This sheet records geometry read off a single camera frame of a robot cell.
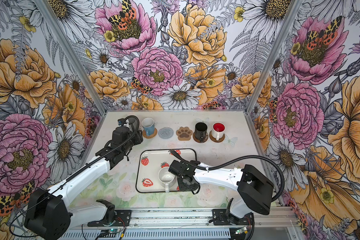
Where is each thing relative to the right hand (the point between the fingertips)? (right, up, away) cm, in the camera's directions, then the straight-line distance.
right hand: (188, 191), depth 79 cm
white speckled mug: (-12, +4, +7) cm, 15 cm away
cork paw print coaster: (-2, +28, +29) cm, 41 cm away
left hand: (-28, +28, +5) cm, 40 cm away
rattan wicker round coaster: (-25, +27, +26) cm, 45 cm away
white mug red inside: (+21, +31, +25) cm, 45 cm away
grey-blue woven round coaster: (-15, +29, +29) cm, 44 cm away
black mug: (+9, +31, +20) cm, 38 cm away
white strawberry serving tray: (-23, +12, +14) cm, 30 cm away
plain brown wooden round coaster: (+18, +25, +24) cm, 39 cm away
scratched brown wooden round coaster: (+12, +25, +24) cm, 37 cm away
